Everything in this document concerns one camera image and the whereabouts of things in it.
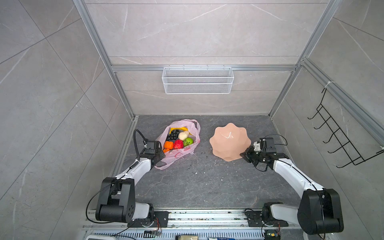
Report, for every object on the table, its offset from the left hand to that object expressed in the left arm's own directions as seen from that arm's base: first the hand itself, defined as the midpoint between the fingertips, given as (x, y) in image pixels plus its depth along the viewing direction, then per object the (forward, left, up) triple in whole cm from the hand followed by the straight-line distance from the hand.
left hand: (159, 150), depth 92 cm
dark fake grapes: (+13, -9, -2) cm, 16 cm away
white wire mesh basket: (+41, -25, +23) cm, 53 cm away
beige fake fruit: (+12, -15, -1) cm, 20 cm away
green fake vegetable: (+7, -18, -1) cm, 19 cm away
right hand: (-5, -49, +4) cm, 50 cm away
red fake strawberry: (+4, -12, 0) cm, 13 cm away
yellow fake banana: (+18, -13, -1) cm, 23 cm away
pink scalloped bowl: (+4, -45, +1) cm, 46 cm away
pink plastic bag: (+14, -23, +5) cm, 27 cm away
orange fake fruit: (+5, -5, -2) cm, 7 cm away
